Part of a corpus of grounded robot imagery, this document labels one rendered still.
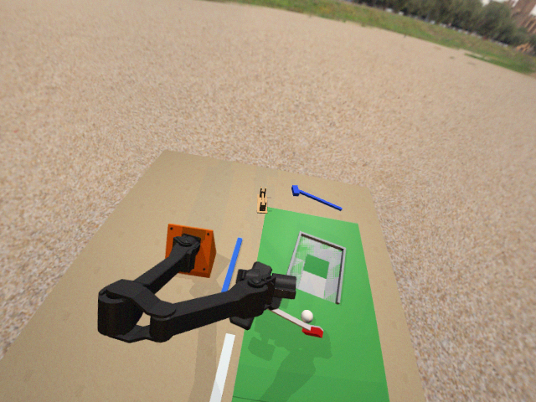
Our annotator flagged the white golf ball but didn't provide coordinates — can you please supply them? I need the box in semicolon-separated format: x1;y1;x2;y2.
301;310;313;323

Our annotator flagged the grey putter with red face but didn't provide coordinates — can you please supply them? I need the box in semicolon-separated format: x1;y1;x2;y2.
270;309;323;338

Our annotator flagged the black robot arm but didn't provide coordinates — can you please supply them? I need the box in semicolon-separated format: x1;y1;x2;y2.
97;233;296;343

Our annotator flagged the white flat bar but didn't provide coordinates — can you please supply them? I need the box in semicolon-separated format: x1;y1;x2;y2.
209;333;235;402

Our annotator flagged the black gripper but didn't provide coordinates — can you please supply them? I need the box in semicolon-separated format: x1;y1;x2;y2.
229;261;272;330

